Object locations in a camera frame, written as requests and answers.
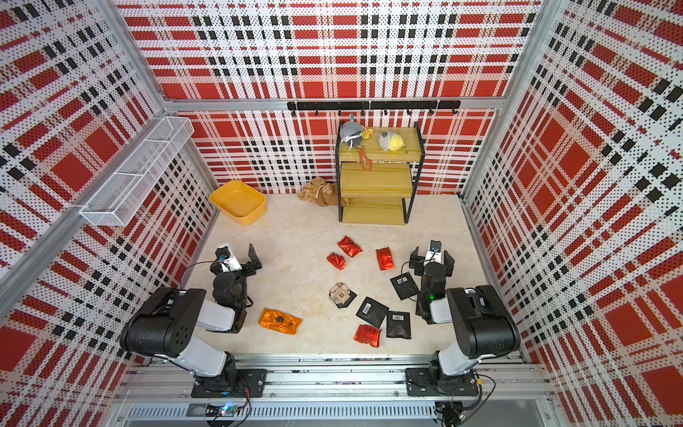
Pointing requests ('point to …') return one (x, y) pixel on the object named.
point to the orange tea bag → (278, 321)
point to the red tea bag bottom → (366, 334)
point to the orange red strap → (364, 157)
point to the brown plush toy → (319, 191)
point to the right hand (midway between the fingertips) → (435, 248)
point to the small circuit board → (226, 410)
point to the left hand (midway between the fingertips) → (243, 247)
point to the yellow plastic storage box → (240, 201)
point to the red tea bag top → (349, 246)
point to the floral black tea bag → (341, 295)
